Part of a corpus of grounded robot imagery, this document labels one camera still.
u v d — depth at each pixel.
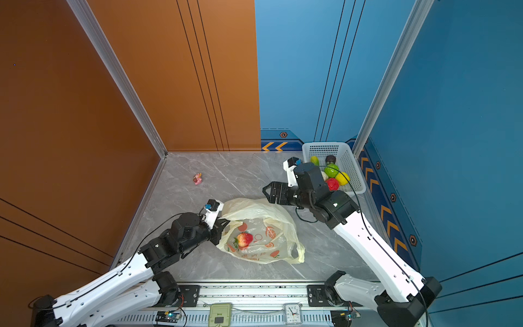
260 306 0.72
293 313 0.68
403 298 0.37
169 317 0.70
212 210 0.63
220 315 0.68
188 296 0.73
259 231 0.89
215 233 0.64
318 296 0.72
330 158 1.12
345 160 1.10
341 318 0.70
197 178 1.05
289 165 0.61
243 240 0.83
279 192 0.57
